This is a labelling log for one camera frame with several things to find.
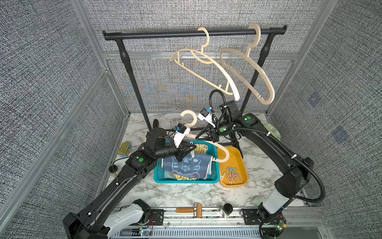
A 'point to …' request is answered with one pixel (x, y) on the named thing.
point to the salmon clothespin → (230, 176)
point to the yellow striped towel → (200, 149)
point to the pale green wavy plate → (272, 130)
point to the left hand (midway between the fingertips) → (197, 145)
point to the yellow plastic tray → (236, 161)
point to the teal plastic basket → (160, 178)
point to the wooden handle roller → (197, 210)
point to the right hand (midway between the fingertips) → (197, 134)
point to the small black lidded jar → (226, 210)
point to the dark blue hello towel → (196, 166)
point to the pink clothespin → (235, 176)
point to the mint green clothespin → (232, 169)
